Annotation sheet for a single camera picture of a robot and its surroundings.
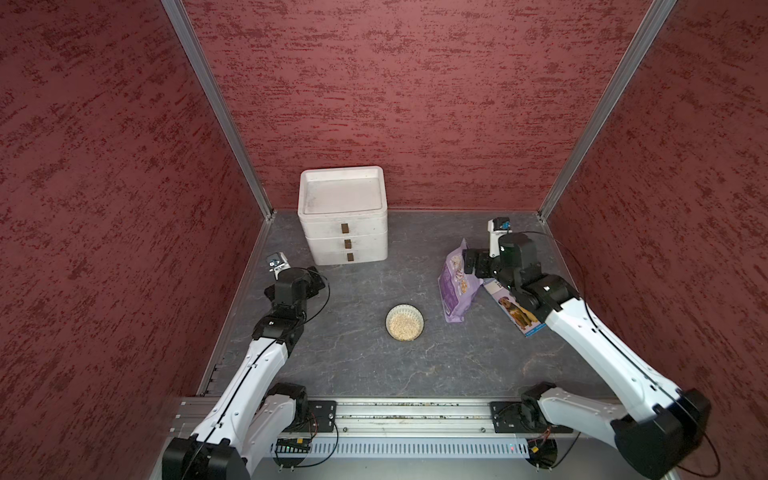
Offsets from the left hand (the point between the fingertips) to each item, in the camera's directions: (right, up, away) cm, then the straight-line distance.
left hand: (299, 279), depth 82 cm
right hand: (+49, +7, -4) cm, 50 cm away
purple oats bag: (+45, -3, +2) cm, 45 cm away
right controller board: (+63, -40, -12) cm, 75 cm away
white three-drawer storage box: (+12, +19, +5) cm, 23 cm away
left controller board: (+1, -40, -9) cm, 41 cm away
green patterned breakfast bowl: (+30, -13, +4) cm, 33 cm away
